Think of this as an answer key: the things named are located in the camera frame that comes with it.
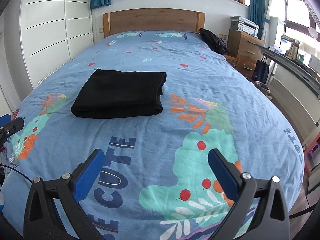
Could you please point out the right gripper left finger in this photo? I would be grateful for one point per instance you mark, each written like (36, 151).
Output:
(41, 218)

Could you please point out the black pants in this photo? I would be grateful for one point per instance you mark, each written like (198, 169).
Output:
(111, 94)

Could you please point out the white wardrobe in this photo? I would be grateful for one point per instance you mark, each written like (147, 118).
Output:
(42, 35)

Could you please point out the dark blue tote bag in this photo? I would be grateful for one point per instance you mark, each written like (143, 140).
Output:
(261, 71)

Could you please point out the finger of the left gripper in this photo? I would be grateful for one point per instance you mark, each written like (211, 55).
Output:
(5, 119)
(11, 128)

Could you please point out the teal curtain right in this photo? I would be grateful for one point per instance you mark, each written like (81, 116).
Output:
(258, 15)

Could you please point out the wooden headboard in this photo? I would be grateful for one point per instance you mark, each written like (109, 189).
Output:
(152, 19)

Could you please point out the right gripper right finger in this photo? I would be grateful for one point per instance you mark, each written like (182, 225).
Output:
(270, 220)

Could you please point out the white printer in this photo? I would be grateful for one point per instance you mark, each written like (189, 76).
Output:
(242, 24)

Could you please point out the black backpack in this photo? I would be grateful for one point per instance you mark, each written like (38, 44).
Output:
(215, 43)

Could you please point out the wooden drawer dresser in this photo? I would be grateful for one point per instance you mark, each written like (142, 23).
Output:
(243, 52)

